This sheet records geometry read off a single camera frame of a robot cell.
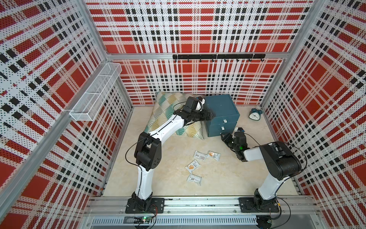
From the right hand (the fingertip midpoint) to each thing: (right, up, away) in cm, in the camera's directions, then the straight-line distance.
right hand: (223, 134), depth 97 cm
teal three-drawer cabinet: (0, +13, -9) cm, 16 cm away
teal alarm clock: (+27, +14, +10) cm, 33 cm away
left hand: (-9, +13, -10) cm, 18 cm away
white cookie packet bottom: (-21, -24, -15) cm, 35 cm away
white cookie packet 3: (-21, -19, -11) cm, 30 cm away
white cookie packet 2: (-7, -13, -7) cm, 16 cm away
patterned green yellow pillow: (-40, +21, +4) cm, 46 cm away
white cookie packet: (-16, -13, -6) cm, 22 cm away
